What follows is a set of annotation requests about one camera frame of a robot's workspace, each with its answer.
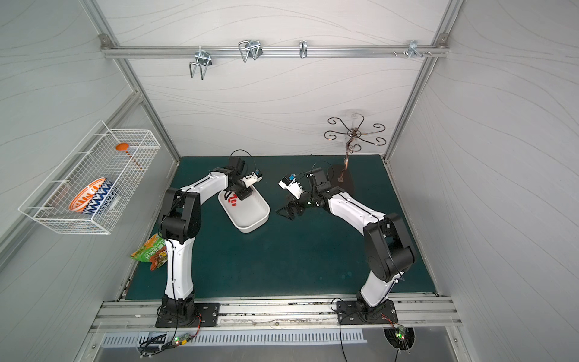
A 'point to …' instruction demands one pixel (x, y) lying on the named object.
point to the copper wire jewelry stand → (355, 134)
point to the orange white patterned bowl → (79, 201)
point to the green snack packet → (154, 250)
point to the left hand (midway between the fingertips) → (248, 190)
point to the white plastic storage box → (249, 213)
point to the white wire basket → (121, 155)
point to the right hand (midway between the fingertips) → (284, 202)
